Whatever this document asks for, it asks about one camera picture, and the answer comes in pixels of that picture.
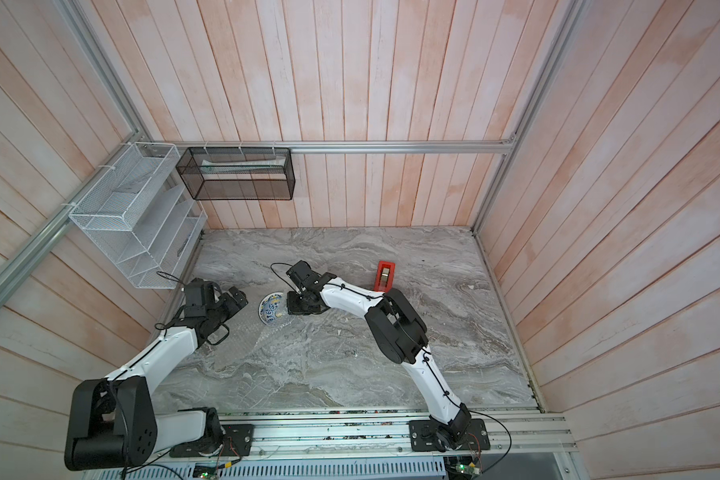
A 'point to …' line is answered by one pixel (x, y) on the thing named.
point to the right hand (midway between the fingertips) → (291, 310)
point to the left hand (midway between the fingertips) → (237, 304)
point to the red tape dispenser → (385, 276)
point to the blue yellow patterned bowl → (272, 308)
